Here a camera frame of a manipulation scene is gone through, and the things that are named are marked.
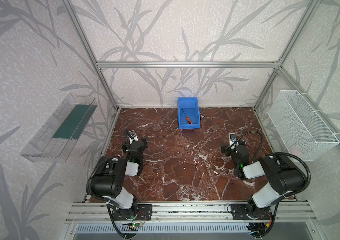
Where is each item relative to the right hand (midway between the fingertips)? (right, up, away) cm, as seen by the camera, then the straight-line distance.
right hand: (231, 135), depth 94 cm
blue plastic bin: (-26, +21, +25) cm, 42 cm away
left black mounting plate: (-53, -35, -22) cm, 67 cm away
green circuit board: (-53, -40, -24) cm, 71 cm away
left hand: (-61, +2, -2) cm, 61 cm away
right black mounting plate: (-4, -36, -21) cm, 42 cm away
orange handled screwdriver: (-26, +9, +14) cm, 31 cm away
